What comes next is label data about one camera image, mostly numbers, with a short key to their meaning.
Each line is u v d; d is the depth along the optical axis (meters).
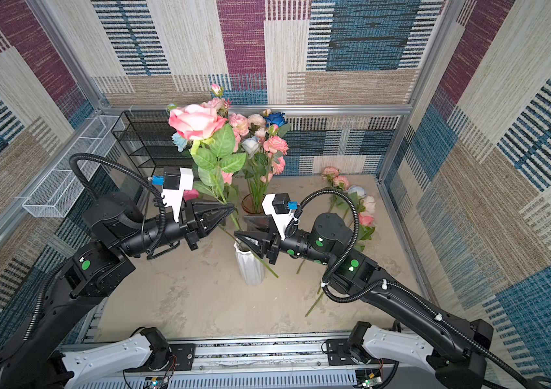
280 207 0.44
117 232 0.39
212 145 0.41
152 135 1.05
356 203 1.08
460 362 0.38
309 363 0.73
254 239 0.49
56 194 0.70
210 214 0.46
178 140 0.70
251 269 0.77
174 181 0.41
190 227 0.42
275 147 0.71
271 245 0.47
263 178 0.81
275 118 0.76
